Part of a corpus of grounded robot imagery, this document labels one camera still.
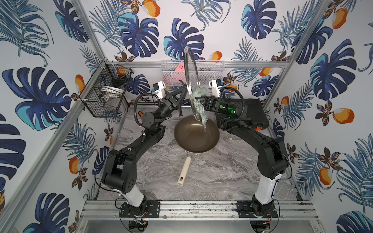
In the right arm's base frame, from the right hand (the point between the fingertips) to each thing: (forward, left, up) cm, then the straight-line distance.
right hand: (194, 101), depth 62 cm
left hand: (+1, +3, +6) cm, 7 cm away
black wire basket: (+18, +52, -11) cm, 56 cm away
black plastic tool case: (+39, -53, -45) cm, 80 cm away
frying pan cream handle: (+9, +1, -42) cm, 43 cm away
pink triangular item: (+38, +9, -10) cm, 41 cm away
